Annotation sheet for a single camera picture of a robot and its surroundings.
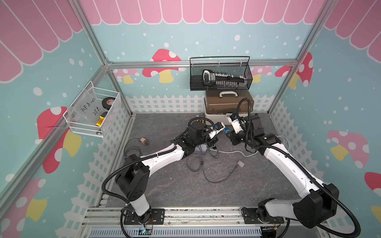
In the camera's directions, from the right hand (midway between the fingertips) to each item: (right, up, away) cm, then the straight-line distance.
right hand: (228, 132), depth 80 cm
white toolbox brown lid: (-2, +20, +17) cm, 26 cm away
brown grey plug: (-52, -6, +20) cm, 56 cm away
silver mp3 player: (+10, -20, +12) cm, 25 cm away
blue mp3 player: (-1, +2, -1) cm, 2 cm away
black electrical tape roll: (-66, +17, 0) cm, 68 cm away
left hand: (-5, 0, 0) cm, 5 cm away
